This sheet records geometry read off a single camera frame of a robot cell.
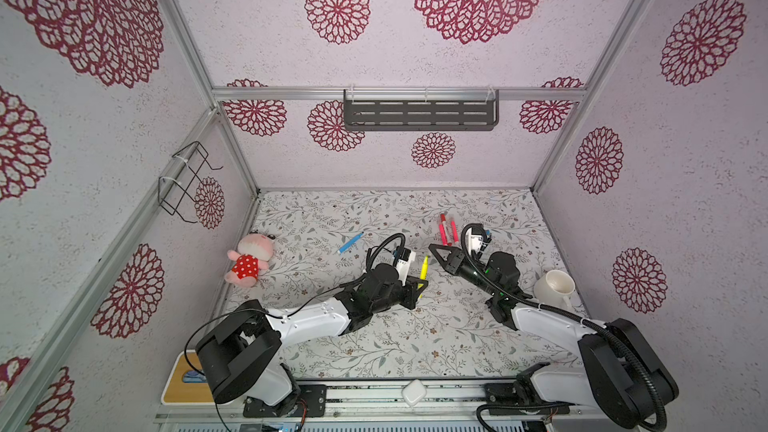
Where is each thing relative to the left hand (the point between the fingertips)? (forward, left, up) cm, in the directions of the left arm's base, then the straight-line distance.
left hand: (425, 287), depth 81 cm
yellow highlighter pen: (+3, 0, +5) cm, 6 cm away
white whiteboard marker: (+35, -12, -13) cm, 39 cm away
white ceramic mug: (+5, -42, -11) cm, 43 cm away
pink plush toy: (+16, +52, -6) cm, 55 cm away
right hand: (+7, -1, +10) cm, 12 cm away
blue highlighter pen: (+24, +22, -12) cm, 35 cm away
